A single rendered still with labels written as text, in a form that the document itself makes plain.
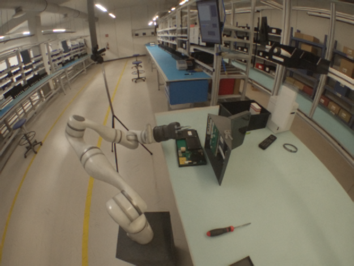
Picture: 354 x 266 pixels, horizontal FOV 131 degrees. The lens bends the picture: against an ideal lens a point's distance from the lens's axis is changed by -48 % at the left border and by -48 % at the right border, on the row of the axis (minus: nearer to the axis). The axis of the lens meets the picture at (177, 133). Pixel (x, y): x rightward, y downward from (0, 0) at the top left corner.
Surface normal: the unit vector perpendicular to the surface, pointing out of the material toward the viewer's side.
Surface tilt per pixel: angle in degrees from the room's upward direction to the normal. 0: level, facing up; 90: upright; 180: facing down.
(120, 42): 90
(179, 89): 90
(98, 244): 0
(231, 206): 0
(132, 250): 0
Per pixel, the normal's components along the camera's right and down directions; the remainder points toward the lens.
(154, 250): -0.02, -0.80
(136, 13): 0.22, 0.58
